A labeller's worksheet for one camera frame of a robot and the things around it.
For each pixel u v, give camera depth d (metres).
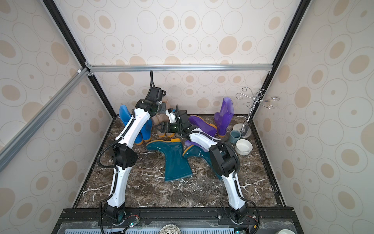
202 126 1.08
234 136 1.01
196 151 0.89
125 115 0.94
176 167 0.87
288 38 0.78
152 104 0.66
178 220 0.73
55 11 0.69
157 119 0.89
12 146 0.52
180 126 0.74
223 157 0.56
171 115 0.84
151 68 1.98
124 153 0.56
